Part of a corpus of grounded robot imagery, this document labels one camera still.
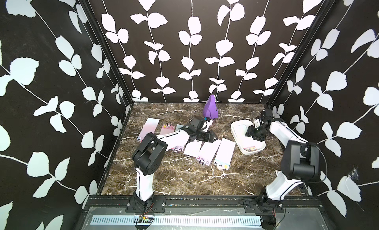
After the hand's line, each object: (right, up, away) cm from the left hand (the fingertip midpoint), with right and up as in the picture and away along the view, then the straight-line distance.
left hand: (216, 136), depth 89 cm
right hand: (+21, +2, +4) cm, 22 cm away
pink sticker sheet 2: (-33, +3, +15) cm, 37 cm away
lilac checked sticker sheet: (-15, -9, +6) cm, 18 cm away
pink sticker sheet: (-47, +5, +19) cm, 51 cm away
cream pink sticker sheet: (+24, -9, +6) cm, 26 cm away
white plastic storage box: (+20, -6, +2) cm, 20 cm away
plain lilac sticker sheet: (-5, -10, +3) cm, 12 cm away
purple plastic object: (-1, +17, +16) cm, 23 cm away
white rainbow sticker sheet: (+6, -13, +4) cm, 15 cm away
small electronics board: (-38, -38, -19) cm, 57 cm away
